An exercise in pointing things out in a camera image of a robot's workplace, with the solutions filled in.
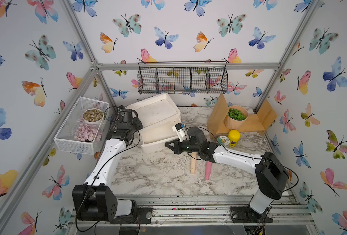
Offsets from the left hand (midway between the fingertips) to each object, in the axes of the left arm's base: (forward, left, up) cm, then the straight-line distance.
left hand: (139, 120), depth 82 cm
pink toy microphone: (-20, -39, -24) cm, 50 cm away
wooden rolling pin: (-15, -31, -23) cm, 41 cm away
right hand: (-13, -16, -4) cm, 21 cm away
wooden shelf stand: (+10, -76, -17) cm, 78 cm away
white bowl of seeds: (-4, +20, +9) cm, 22 cm away
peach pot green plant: (+4, -57, -5) cm, 57 cm away
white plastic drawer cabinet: (+5, -10, -1) cm, 11 cm away
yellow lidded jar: (-2, -57, -15) cm, 59 cm away
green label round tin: (-4, -51, -17) cm, 54 cm away
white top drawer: (-6, -8, -8) cm, 13 cm away
